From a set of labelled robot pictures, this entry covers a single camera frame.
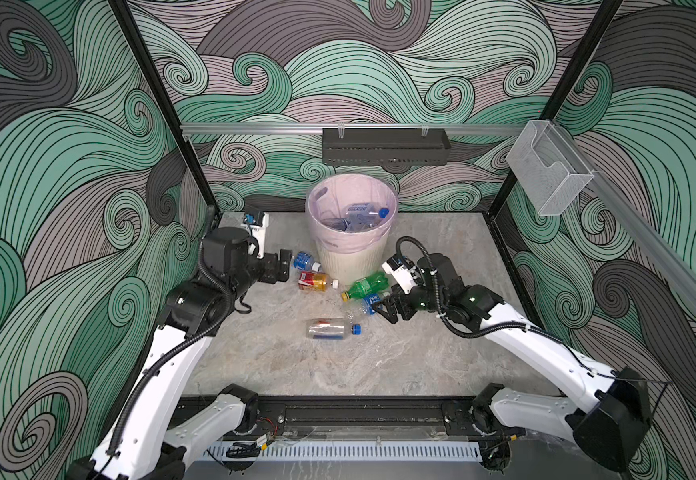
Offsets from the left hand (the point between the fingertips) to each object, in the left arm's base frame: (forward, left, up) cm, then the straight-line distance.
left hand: (275, 247), depth 66 cm
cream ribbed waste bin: (+10, -18, -21) cm, 29 cm away
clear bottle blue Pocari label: (+17, -3, -30) cm, 34 cm away
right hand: (-4, -27, -15) cm, 31 cm away
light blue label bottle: (+25, -22, -15) cm, 37 cm away
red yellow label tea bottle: (+9, -7, -29) cm, 32 cm away
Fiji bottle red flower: (-5, -13, -34) cm, 37 cm away
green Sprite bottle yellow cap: (+8, -26, -28) cm, 39 cm away
